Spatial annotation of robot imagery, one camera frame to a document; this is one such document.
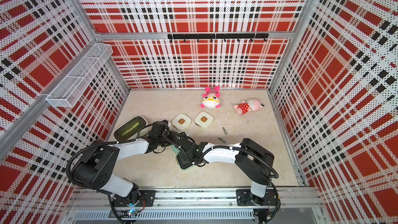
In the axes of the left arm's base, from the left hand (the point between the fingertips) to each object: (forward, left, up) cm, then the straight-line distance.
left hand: (181, 137), depth 93 cm
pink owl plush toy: (+26, -19, +6) cm, 33 cm away
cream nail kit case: (+11, +1, +1) cm, 11 cm away
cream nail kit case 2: (+13, -14, 0) cm, 19 cm away
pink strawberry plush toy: (+20, -41, +4) cm, 46 cm away
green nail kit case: (-18, -4, +9) cm, 20 cm away
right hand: (-10, -5, +1) cm, 12 cm away
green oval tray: (+3, +31, +4) cm, 31 cm away
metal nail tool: (+6, -27, -2) cm, 28 cm away
